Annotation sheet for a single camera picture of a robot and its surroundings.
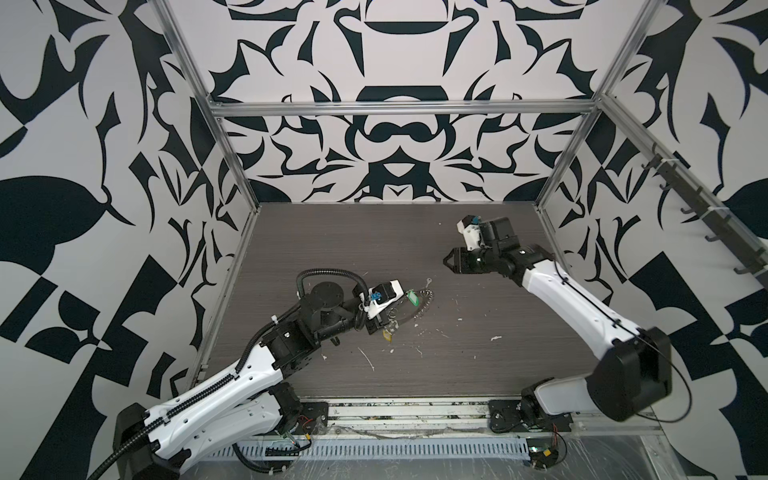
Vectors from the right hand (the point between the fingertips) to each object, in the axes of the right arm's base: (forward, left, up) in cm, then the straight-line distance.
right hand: (450, 258), depth 82 cm
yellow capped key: (-18, +17, -7) cm, 26 cm away
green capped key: (-15, +11, +6) cm, 19 cm away
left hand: (-14, +14, +11) cm, 22 cm away
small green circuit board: (-42, -19, -20) cm, 50 cm away
